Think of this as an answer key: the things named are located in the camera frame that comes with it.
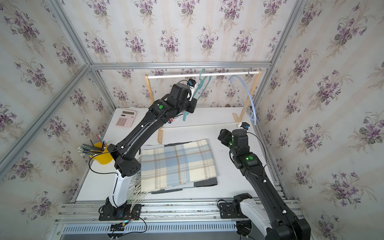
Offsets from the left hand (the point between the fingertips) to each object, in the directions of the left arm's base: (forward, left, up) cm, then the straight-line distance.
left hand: (197, 101), depth 75 cm
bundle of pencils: (-15, +59, -23) cm, 65 cm away
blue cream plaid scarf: (-21, +18, -33) cm, 42 cm away
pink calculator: (+17, +52, -34) cm, 64 cm away
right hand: (-10, -17, -13) cm, 24 cm away
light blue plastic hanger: (-6, -29, -5) cm, 30 cm away
